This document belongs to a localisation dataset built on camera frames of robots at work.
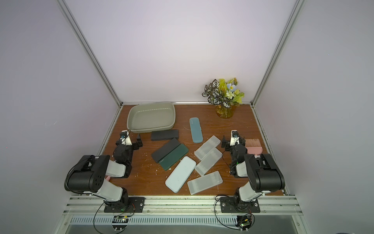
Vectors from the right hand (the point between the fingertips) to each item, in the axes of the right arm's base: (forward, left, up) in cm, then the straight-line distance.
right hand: (233, 133), depth 89 cm
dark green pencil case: (-12, +38, -10) cm, 41 cm away
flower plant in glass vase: (+20, +5, +14) cm, 25 cm away
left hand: (-2, +64, +2) cm, 64 cm away
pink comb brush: (-3, -15, -11) cm, 18 cm away
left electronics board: (-46, +62, -13) cm, 78 cm away
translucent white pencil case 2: (-16, +17, -8) cm, 25 cm away
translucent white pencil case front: (-27, +19, -9) cm, 34 cm away
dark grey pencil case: (+3, +51, -9) cm, 51 cm away
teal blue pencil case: (+9, +24, -10) cm, 27 cm away
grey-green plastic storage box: (+21, +63, -9) cm, 67 cm away
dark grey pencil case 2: (-8, +44, -11) cm, 46 cm away
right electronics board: (-44, -1, -12) cm, 46 cm away
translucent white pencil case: (-5, +17, -10) cm, 20 cm away
